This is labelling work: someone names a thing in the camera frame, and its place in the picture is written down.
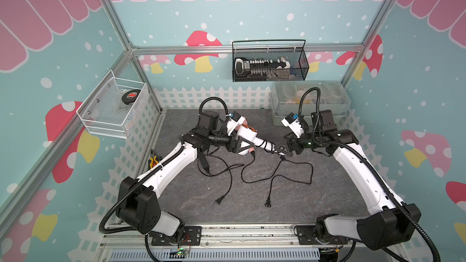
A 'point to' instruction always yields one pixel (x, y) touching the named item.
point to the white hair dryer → (268, 145)
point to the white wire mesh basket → (110, 110)
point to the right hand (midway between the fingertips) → (281, 142)
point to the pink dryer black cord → (268, 201)
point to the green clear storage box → (285, 95)
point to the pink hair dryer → (247, 133)
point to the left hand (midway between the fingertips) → (248, 144)
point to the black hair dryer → (204, 163)
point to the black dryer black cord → (219, 198)
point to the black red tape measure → (129, 96)
